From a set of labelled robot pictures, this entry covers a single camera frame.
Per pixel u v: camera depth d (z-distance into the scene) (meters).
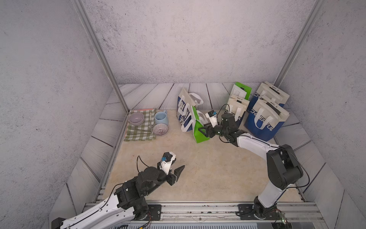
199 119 0.85
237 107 0.89
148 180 0.50
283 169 0.47
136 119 1.12
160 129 1.06
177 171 0.63
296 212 0.75
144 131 1.08
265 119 0.91
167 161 0.58
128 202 0.50
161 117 1.10
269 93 0.99
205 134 0.81
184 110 0.99
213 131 0.79
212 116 0.78
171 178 0.60
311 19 0.74
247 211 0.73
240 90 0.99
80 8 0.70
